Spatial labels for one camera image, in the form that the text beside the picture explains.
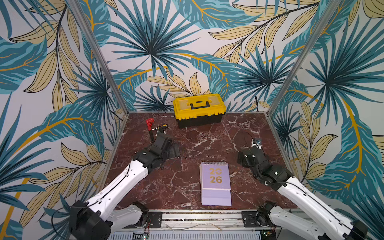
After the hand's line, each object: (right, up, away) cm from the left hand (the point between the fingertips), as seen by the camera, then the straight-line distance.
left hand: (170, 150), depth 78 cm
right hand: (+41, -1, -2) cm, 41 cm away
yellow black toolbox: (+15, +24, +20) cm, 35 cm away
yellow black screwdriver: (-9, +13, +30) cm, 34 cm away
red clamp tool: (-21, +16, +34) cm, 43 cm away
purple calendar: (+24, -20, +1) cm, 31 cm away
